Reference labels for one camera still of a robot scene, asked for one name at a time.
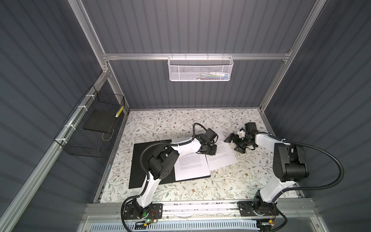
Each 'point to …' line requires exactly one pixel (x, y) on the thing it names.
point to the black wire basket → (88, 130)
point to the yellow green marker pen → (120, 110)
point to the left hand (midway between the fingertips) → (215, 151)
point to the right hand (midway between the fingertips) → (231, 145)
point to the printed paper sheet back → (191, 165)
